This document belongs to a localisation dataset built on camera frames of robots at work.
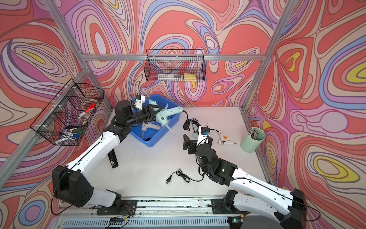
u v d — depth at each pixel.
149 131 1.05
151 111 0.67
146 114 0.66
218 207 0.72
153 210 0.73
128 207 0.72
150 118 0.68
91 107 0.77
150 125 1.04
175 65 0.84
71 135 0.68
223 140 0.98
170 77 0.82
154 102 0.72
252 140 0.83
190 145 0.61
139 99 0.70
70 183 0.40
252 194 0.47
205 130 0.57
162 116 0.71
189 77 0.82
